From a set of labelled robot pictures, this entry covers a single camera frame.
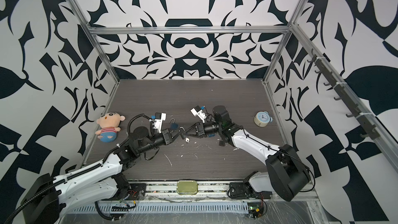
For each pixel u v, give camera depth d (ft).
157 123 2.25
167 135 2.14
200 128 2.17
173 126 3.17
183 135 2.33
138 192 2.39
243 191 2.45
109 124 2.95
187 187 2.36
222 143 2.93
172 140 2.21
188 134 2.31
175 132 2.34
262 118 3.12
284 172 1.38
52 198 1.32
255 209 2.33
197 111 2.38
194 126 2.29
